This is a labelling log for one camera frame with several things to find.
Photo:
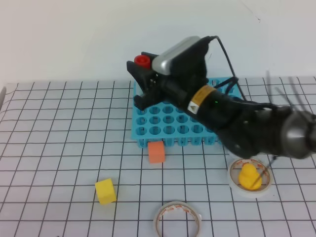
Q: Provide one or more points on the front tape roll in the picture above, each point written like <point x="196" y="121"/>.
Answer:
<point x="177" y="218"/>

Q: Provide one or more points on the yellow rubber duck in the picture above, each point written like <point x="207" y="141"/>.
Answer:
<point x="249" y="178"/>

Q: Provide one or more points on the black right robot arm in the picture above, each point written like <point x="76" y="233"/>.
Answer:
<point x="246" y="128"/>

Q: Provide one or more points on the tape roll under duck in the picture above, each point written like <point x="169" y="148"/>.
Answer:
<point x="232" y="175"/>

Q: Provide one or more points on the yellow foam cube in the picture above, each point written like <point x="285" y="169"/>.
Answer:
<point x="105" y="191"/>

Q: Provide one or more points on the orange foam cylinder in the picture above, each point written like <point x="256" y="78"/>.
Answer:
<point x="156" y="152"/>

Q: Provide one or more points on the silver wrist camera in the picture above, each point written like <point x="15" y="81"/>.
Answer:
<point x="162" y="63"/>

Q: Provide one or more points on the blue test tube rack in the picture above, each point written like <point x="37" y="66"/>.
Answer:
<point x="164" y="122"/>

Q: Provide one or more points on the red-capped clear test tube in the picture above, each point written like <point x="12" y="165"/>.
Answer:
<point x="143" y="61"/>

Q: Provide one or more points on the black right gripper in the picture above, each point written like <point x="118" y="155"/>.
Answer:
<point x="186" y="87"/>

